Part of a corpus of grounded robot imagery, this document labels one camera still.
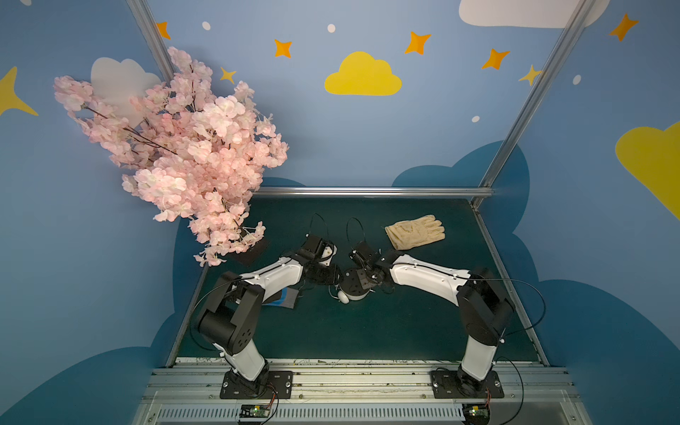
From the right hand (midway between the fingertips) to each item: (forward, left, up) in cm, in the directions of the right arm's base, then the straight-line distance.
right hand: (373, 273), depth 92 cm
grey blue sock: (-9, +30, -4) cm, 32 cm away
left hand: (-2, +12, 0) cm, 12 cm away
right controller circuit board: (-38, -29, -9) cm, 49 cm away
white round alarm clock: (-5, +8, -1) cm, 10 cm away
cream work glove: (+23, -16, -6) cm, 29 cm away
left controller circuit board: (-42, +33, -6) cm, 53 cm away
